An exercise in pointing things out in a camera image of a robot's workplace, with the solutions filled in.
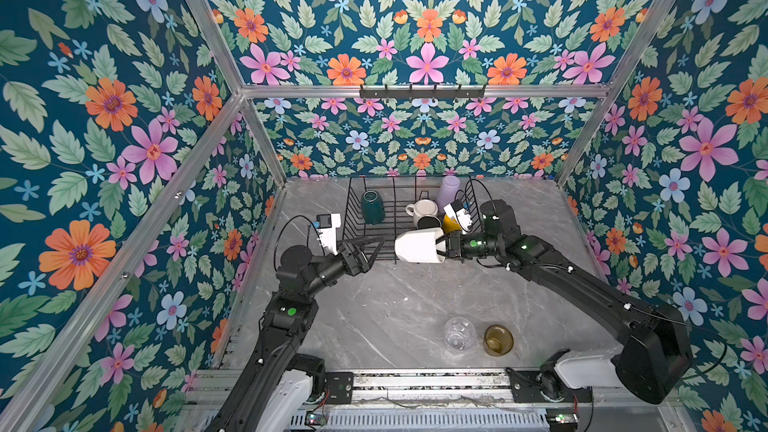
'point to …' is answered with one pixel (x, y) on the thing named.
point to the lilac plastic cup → (447, 192)
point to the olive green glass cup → (498, 340)
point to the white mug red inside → (420, 208)
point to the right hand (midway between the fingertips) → (429, 246)
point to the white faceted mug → (420, 247)
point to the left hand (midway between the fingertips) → (377, 237)
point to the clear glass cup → (460, 333)
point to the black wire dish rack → (398, 191)
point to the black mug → (428, 222)
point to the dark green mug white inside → (372, 207)
